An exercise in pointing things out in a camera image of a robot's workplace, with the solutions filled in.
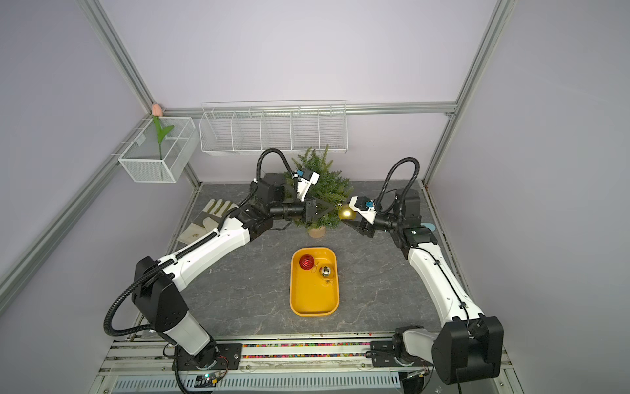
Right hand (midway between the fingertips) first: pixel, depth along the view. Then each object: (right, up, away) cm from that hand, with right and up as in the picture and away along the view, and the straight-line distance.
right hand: (348, 207), depth 76 cm
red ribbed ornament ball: (-14, -20, +13) cm, 28 cm away
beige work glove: (-58, -6, +31) cm, 66 cm away
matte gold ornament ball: (-1, -1, -3) cm, 4 cm away
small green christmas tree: (-5, +7, +7) cm, 11 cm away
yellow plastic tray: (-12, -31, +9) cm, 34 cm away
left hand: (-5, 0, -5) cm, 7 cm away
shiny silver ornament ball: (-7, -23, +11) cm, 26 cm away
